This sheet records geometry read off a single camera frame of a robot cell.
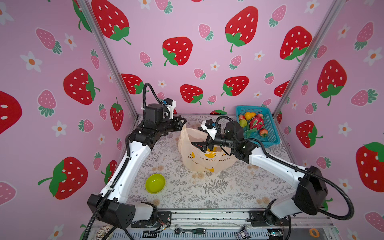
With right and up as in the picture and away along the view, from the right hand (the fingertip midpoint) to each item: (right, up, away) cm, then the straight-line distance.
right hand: (194, 135), depth 71 cm
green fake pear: (+36, +7, +39) cm, 53 cm away
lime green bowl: (-23, -29, +15) cm, 41 cm away
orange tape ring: (+55, -46, -1) cm, 72 cm away
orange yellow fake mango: (+41, +13, +42) cm, 61 cm away
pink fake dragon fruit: (+43, +7, +33) cm, 55 cm away
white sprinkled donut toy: (-43, -45, -2) cm, 62 cm away
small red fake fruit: (+36, +12, +43) cm, 57 cm away
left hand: (-4, +8, -1) cm, 9 cm away
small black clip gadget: (+23, -46, -3) cm, 51 cm away
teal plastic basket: (+53, -3, +29) cm, 60 cm away
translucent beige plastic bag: (+10, -13, +3) cm, 17 cm away
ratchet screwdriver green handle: (+1, -46, -1) cm, 46 cm away
